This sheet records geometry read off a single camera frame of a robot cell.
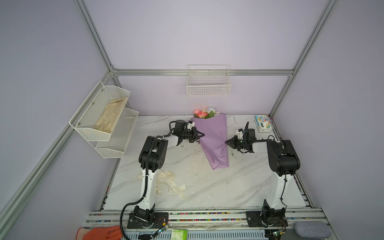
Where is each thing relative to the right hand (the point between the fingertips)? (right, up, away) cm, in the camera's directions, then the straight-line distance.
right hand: (225, 140), depth 101 cm
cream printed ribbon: (-38, -21, -13) cm, 46 cm away
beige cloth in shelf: (-67, +15, -22) cm, 73 cm away
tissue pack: (+29, +12, +7) cm, 33 cm away
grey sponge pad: (+35, -39, -32) cm, 62 cm away
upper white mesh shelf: (-73, +13, -24) cm, 78 cm away
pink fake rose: (-18, +20, +14) cm, 30 cm away
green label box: (-28, -41, -33) cm, 60 cm away
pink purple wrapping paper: (-8, -1, +1) cm, 8 cm away
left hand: (-15, +4, -3) cm, 16 cm away
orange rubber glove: (-64, -41, -32) cm, 83 cm away
